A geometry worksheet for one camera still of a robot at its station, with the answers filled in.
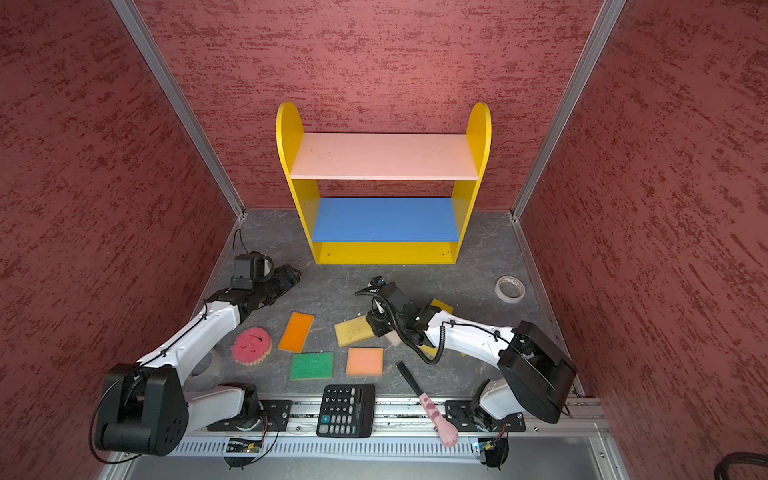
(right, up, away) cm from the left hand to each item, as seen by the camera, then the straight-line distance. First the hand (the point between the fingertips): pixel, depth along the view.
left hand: (294, 283), depth 88 cm
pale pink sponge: (+30, -16, -3) cm, 34 cm away
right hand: (+24, -11, -4) cm, 27 cm away
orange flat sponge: (+1, -15, 0) cm, 15 cm away
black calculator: (+18, -30, -15) cm, 38 cm away
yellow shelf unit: (+27, +16, +7) cm, 32 cm away
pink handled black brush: (+43, -34, -17) cm, 57 cm away
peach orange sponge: (+22, -21, -7) cm, 31 cm away
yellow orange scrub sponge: (+18, -14, -1) cm, 23 cm away
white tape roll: (+70, -4, +10) cm, 70 cm away
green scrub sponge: (+7, -22, -7) cm, 24 cm away
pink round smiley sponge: (-11, -17, -5) cm, 21 cm away
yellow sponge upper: (+46, -8, +7) cm, 47 cm away
